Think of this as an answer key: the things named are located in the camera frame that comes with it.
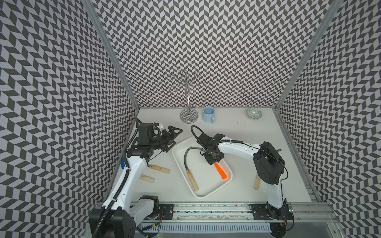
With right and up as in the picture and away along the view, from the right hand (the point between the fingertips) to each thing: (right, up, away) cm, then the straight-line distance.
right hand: (214, 161), depth 88 cm
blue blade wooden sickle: (-41, -7, -6) cm, 42 cm away
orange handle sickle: (+4, -6, -3) cm, 8 cm away
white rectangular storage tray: (-7, -10, -2) cm, 13 cm away
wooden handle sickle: (-33, -4, -2) cm, 34 cm away
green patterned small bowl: (+33, +30, +23) cm, 50 cm away
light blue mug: (-2, +29, +18) cm, 34 cm away
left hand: (-19, +16, -13) cm, 28 cm away
